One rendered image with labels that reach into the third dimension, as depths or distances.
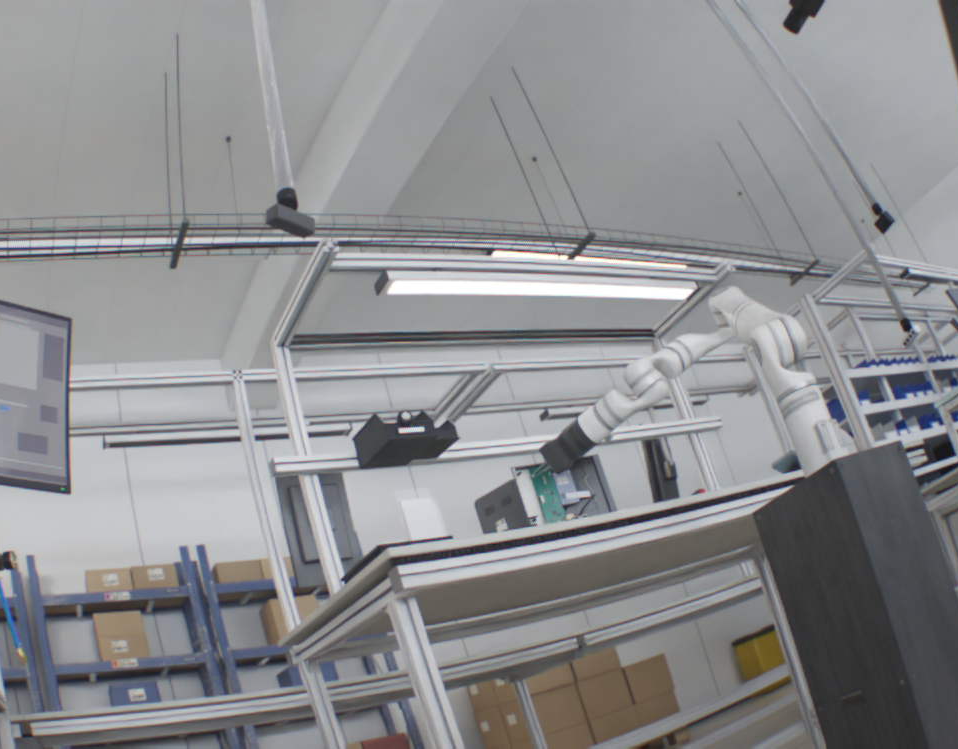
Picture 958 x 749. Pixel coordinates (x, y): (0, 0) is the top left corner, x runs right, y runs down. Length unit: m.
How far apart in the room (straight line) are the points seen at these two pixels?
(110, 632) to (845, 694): 4.49
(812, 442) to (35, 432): 1.86
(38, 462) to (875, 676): 2.01
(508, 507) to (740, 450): 7.01
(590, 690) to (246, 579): 2.36
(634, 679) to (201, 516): 3.23
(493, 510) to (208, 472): 4.29
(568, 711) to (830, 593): 4.18
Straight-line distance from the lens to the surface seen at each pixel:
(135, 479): 6.13
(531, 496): 2.03
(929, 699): 1.49
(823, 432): 1.58
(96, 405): 6.35
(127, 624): 5.32
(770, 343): 1.63
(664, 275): 3.04
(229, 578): 5.52
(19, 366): 2.31
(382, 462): 2.51
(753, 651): 7.76
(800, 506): 1.51
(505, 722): 5.74
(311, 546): 3.75
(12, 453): 2.24
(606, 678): 5.77
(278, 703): 3.02
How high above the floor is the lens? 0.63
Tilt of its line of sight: 23 degrees up
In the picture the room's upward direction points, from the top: 18 degrees counter-clockwise
